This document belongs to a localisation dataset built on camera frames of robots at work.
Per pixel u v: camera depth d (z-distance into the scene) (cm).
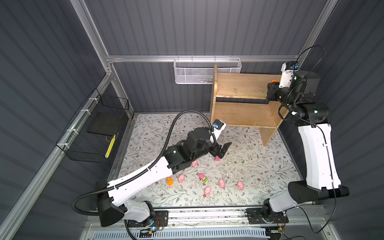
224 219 74
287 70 51
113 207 39
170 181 84
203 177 85
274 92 56
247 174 89
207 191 81
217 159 93
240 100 81
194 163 91
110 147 69
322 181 39
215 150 57
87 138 71
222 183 83
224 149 57
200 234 77
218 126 53
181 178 86
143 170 43
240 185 83
